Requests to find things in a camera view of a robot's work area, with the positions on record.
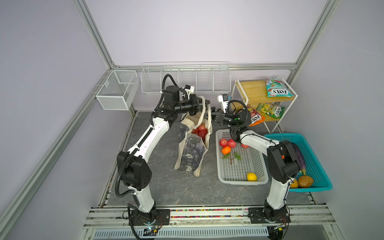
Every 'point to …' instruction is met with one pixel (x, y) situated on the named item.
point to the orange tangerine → (226, 149)
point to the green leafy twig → (228, 155)
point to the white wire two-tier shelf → (254, 91)
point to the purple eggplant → (300, 158)
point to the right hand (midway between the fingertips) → (201, 115)
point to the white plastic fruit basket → (241, 166)
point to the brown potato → (305, 181)
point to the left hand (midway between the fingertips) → (211, 104)
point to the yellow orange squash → (295, 185)
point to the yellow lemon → (251, 177)
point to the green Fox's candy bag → (275, 111)
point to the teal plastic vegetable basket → (313, 168)
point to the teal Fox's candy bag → (276, 88)
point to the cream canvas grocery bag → (194, 144)
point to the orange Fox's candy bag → (256, 117)
